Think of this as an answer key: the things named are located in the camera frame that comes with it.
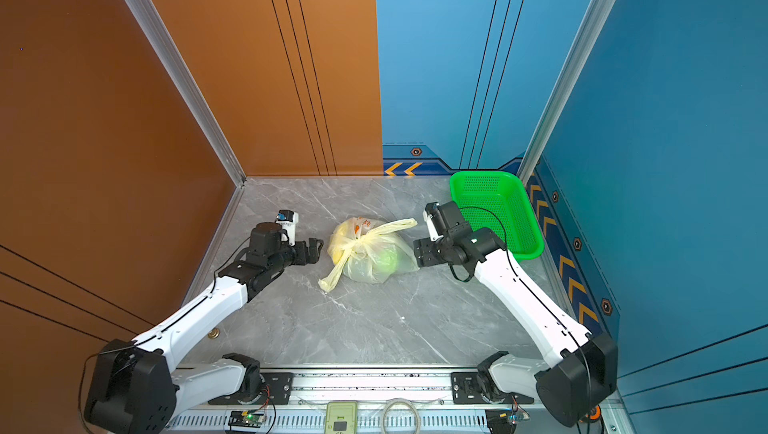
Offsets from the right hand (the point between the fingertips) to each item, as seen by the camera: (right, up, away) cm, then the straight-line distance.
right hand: (424, 249), depth 78 cm
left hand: (-32, +2, +7) cm, 33 cm away
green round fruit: (-10, -4, +6) cm, 12 cm away
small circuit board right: (+18, -40, -8) cm, 45 cm away
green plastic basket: (+30, +14, +34) cm, 47 cm away
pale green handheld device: (-20, -37, -10) cm, 43 cm away
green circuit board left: (-44, -40, -7) cm, 60 cm away
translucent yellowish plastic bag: (-16, -1, +6) cm, 17 cm away
